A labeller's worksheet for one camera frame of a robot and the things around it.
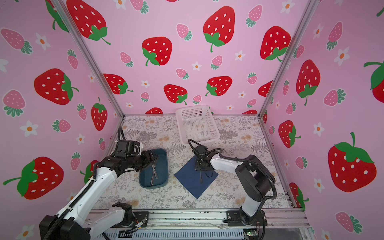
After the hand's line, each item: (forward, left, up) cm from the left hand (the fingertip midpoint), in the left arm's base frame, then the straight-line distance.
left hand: (156, 158), depth 79 cm
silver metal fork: (-1, +4, -15) cm, 16 cm away
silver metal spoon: (-5, -25, -16) cm, 30 cm away
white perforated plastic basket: (+39, -22, -14) cm, 46 cm away
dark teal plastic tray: (0, -1, -14) cm, 14 cm away
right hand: (+3, -22, -14) cm, 27 cm away
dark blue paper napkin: (-6, -22, -17) cm, 29 cm away
